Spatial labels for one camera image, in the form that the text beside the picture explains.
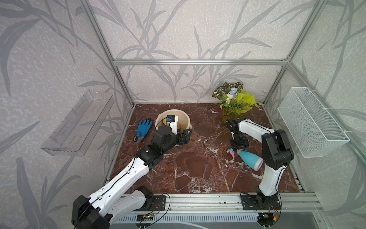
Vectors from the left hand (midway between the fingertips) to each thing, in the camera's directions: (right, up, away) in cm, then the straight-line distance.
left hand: (188, 130), depth 73 cm
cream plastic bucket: (-3, +5, +19) cm, 20 cm away
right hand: (+33, -14, +18) cm, 40 cm away
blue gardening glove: (-33, -3, +29) cm, 44 cm away
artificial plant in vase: (+30, +17, +20) cm, 40 cm away
